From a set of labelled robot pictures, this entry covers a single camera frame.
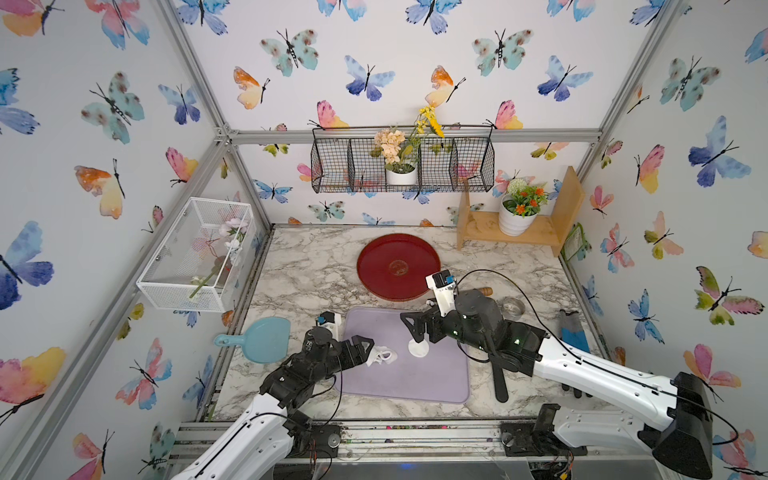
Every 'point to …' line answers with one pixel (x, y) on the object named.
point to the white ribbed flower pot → (513, 225)
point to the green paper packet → (575, 243)
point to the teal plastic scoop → (265, 339)
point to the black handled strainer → (500, 362)
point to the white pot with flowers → (401, 174)
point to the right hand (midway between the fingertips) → (416, 307)
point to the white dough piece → (382, 355)
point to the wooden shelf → (548, 230)
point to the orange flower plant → (526, 200)
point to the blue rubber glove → (572, 330)
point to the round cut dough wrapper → (418, 349)
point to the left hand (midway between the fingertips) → (368, 343)
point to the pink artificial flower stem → (235, 229)
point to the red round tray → (395, 267)
